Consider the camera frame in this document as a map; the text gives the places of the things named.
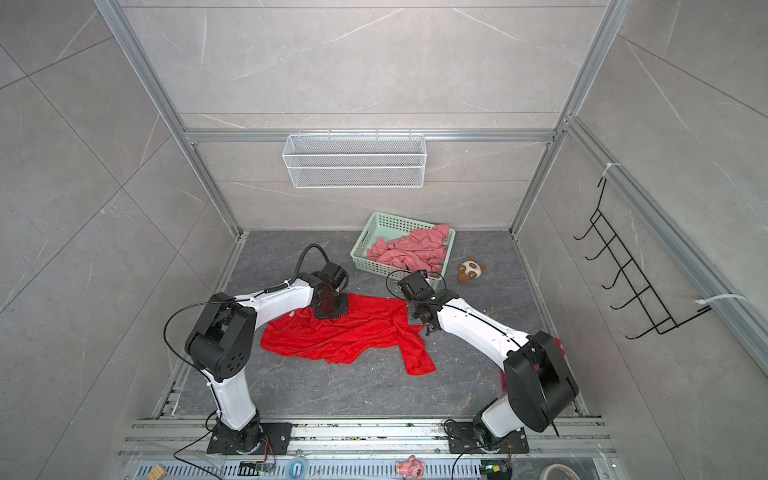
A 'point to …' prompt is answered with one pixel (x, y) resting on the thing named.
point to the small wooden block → (157, 473)
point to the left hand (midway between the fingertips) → (344, 305)
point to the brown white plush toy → (470, 269)
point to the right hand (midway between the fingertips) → (422, 307)
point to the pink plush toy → (411, 467)
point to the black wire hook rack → (631, 273)
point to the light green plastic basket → (389, 227)
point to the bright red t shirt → (372, 320)
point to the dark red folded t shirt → (503, 374)
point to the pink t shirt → (420, 250)
